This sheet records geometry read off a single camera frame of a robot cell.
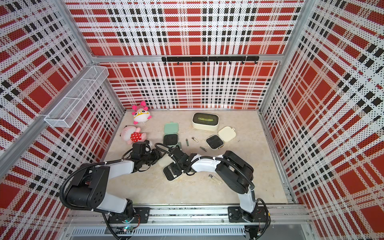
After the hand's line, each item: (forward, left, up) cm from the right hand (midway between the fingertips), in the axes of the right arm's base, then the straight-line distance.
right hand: (176, 166), depth 89 cm
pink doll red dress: (+21, +32, +5) cm, 38 cm away
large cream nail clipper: (-3, +3, +1) cm, 5 cm away
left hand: (+8, +7, +1) cm, 11 cm away
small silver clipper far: (+21, -11, -2) cm, 24 cm away
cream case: (+24, -32, -1) cm, 40 cm away
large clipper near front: (-7, -23, -1) cm, 24 cm away
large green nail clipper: (+17, 0, -2) cm, 17 cm away
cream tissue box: (+31, -18, +5) cm, 36 cm away
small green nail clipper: (+19, -5, -2) cm, 19 cm away
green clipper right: (+13, -16, -2) cm, 21 cm away
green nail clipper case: (+25, +7, -1) cm, 26 cm away
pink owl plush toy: (+38, +30, +6) cm, 49 cm away
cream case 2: (+3, +7, 0) cm, 8 cm away
